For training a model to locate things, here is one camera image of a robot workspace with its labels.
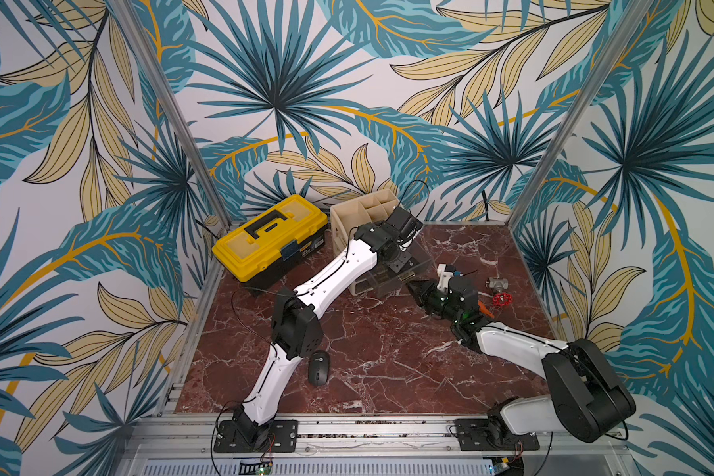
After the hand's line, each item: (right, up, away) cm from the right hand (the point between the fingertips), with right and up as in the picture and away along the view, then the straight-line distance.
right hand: (403, 280), depth 85 cm
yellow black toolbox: (-37, +12, +8) cm, 40 cm away
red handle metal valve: (+33, -7, +10) cm, 35 cm away
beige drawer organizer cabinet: (-17, +18, +1) cm, 25 cm away
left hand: (-2, +6, +2) cm, 7 cm away
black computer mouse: (-24, -24, -2) cm, 34 cm away
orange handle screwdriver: (+27, -10, +10) cm, 31 cm away
